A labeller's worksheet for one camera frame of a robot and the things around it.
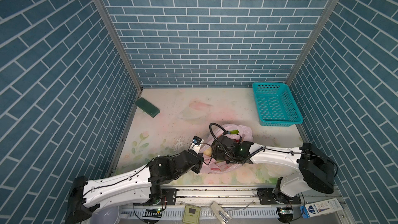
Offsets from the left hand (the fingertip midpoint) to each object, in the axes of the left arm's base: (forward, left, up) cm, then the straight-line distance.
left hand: (204, 157), depth 73 cm
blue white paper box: (-20, -54, -12) cm, 58 cm away
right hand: (+6, -5, -9) cm, 12 cm away
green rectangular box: (+41, +40, -14) cm, 59 cm away
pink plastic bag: (-2, -3, -7) cm, 8 cm away
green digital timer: (-21, +6, -12) cm, 25 cm away
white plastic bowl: (-20, +44, -14) cm, 51 cm away
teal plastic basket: (+42, -53, -14) cm, 69 cm away
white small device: (-22, -8, -12) cm, 26 cm away
